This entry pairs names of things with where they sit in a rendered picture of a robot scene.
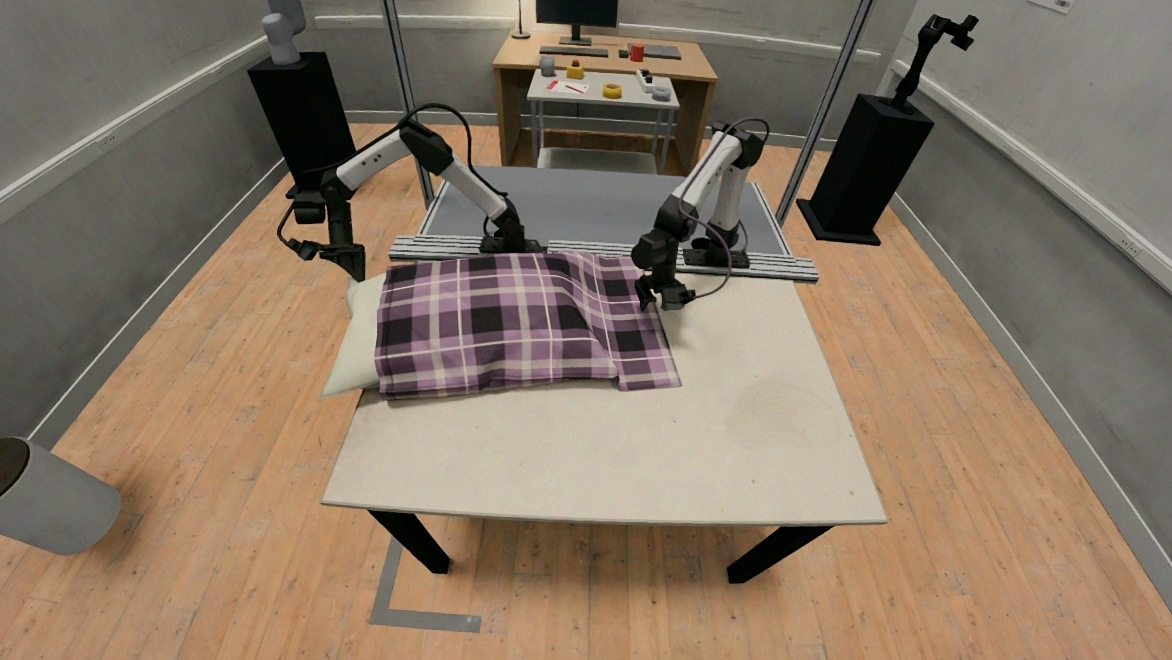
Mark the beige pillow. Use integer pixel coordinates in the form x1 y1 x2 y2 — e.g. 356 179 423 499
319 272 386 399

